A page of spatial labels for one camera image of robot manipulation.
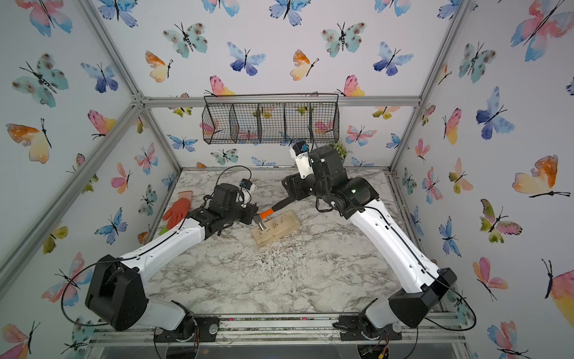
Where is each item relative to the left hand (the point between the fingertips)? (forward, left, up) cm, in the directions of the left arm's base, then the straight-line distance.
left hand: (258, 206), depth 85 cm
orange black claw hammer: (-5, 0, -1) cm, 5 cm away
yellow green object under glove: (0, +44, -17) cm, 47 cm away
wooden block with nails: (-2, -6, -14) cm, 15 cm away
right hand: (-4, -13, +20) cm, 24 cm away
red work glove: (+10, +39, -16) cm, 43 cm away
